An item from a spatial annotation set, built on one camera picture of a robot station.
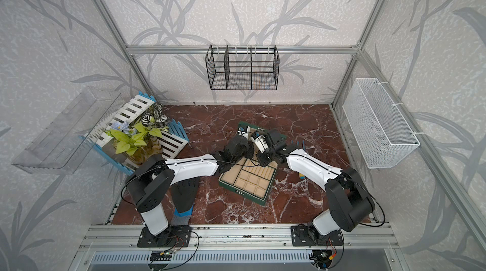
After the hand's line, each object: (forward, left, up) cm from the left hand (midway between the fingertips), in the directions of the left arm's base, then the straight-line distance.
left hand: (254, 143), depth 89 cm
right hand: (-4, -2, -2) cm, 5 cm away
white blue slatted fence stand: (+6, +54, +15) cm, 56 cm away
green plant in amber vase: (-9, +44, +13) cm, 47 cm away
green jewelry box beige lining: (-15, +2, -6) cm, 16 cm away
